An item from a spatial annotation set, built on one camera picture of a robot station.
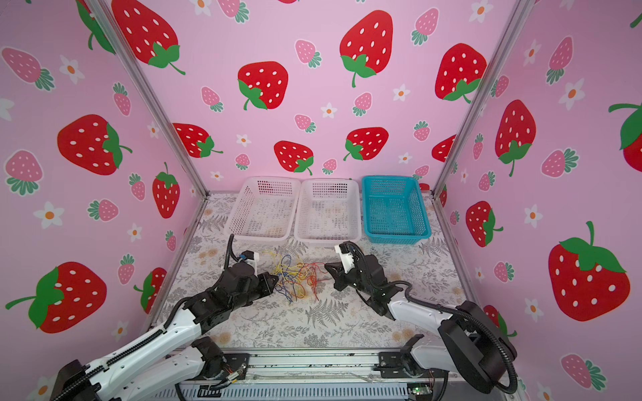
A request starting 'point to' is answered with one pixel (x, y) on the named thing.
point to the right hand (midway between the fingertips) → (325, 265)
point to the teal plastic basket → (394, 210)
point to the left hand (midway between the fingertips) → (280, 277)
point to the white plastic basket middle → (328, 211)
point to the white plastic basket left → (264, 209)
